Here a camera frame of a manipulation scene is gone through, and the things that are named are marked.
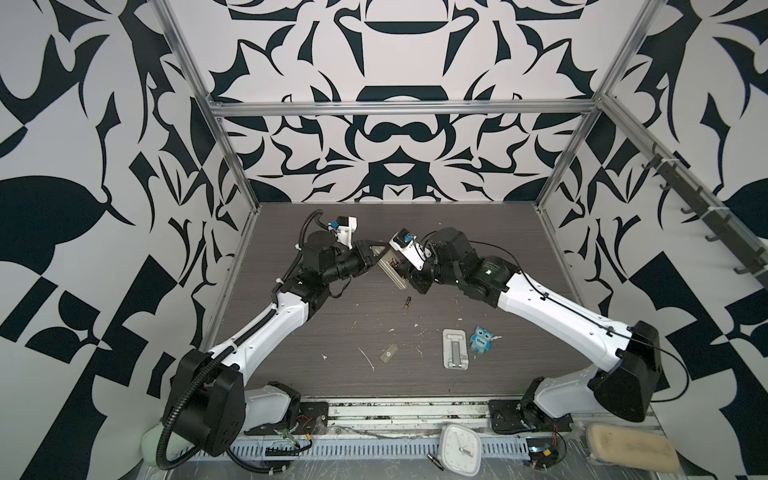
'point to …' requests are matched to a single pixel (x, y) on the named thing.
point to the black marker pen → (436, 462)
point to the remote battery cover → (389, 353)
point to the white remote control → (390, 270)
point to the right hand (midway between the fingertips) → (403, 261)
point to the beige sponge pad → (633, 448)
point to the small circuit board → (542, 452)
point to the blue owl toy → (480, 341)
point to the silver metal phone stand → (454, 349)
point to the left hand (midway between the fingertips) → (393, 241)
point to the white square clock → (461, 450)
